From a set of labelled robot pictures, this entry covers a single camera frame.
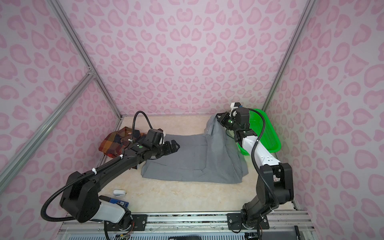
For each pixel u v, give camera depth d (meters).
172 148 0.77
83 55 0.84
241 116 0.63
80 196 0.42
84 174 0.45
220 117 0.82
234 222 0.73
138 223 0.73
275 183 0.44
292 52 0.84
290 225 0.73
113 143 0.95
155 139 0.67
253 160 0.47
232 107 0.78
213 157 0.87
